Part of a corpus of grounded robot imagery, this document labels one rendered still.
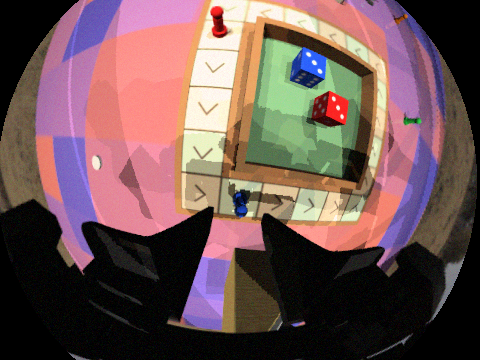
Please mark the red pawn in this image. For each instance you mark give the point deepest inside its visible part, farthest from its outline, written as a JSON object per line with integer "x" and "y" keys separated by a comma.
{"x": 219, "y": 30}

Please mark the red die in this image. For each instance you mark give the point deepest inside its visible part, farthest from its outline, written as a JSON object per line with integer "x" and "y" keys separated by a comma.
{"x": 330, "y": 109}

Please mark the orange pawn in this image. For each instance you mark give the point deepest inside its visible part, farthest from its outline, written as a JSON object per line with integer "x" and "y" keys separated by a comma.
{"x": 401, "y": 18}

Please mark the green pawn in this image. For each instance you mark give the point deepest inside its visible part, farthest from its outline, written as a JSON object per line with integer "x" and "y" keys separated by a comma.
{"x": 412, "y": 121}

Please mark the blue die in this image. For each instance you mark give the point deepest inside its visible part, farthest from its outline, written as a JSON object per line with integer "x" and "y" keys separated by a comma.
{"x": 308, "y": 69}

